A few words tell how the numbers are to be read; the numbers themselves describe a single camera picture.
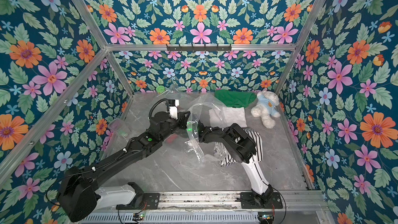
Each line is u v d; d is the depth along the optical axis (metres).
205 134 0.70
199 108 0.80
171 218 0.76
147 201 0.73
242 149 0.57
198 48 0.93
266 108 1.02
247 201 0.71
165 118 0.58
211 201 0.75
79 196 0.39
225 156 0.84
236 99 1.14
